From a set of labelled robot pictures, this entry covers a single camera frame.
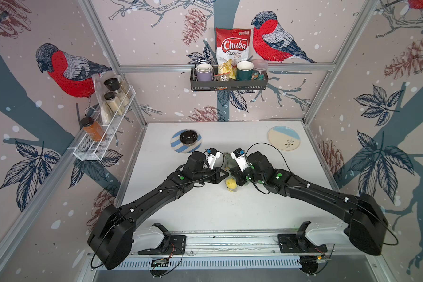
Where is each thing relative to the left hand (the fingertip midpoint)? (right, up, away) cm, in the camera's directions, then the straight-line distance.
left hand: (231, 172), depth 75 cm
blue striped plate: (-31, +9, +32) cm, 45 cm away
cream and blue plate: (+38, +14, +38) cm, 56 cm away
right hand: (-1, 0, +4) cm, 4 cm away
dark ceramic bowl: (-24, +15, +32) cm, 43 cm away
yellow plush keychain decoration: (0, -7, +5) cm, 8 cm away
